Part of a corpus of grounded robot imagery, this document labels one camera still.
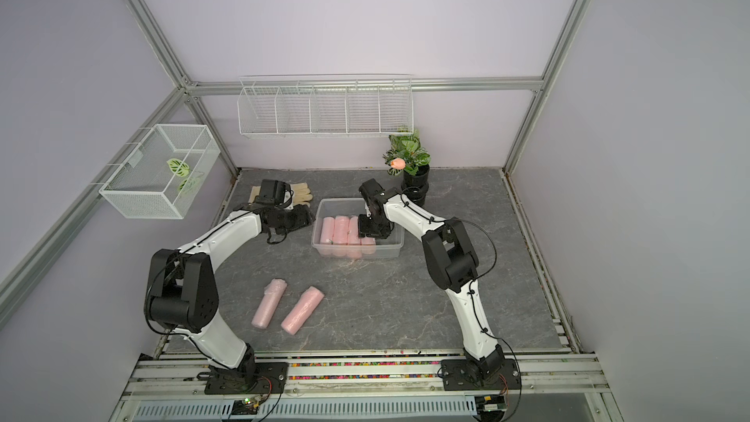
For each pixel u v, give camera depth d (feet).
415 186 3.29
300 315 2.66
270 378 2.40
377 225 2.76
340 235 3.16
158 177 2.70
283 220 2.59
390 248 3.16
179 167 2.64
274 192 2.43
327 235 3.19
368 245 3.01
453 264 1.86
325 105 3.27
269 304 2.76
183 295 1.54
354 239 3.14
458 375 2.43
